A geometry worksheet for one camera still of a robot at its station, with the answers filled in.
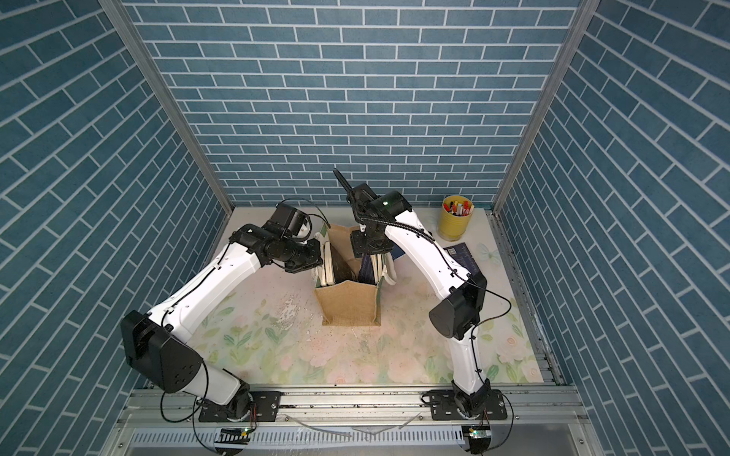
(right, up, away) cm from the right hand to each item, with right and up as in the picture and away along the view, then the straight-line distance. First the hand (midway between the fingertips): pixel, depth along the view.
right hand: (367, 252), depth 80 cm
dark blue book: (-1, -8, +9) cm, 12 cm away
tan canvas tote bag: (-5, -16, +3) cm, 17 cm away
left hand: (-9, -3, -1) cm, 10 cm away
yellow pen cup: (+31, +12, +23) cm, 41 cm away
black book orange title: (-9, -6, +14) cm, 18 cm away
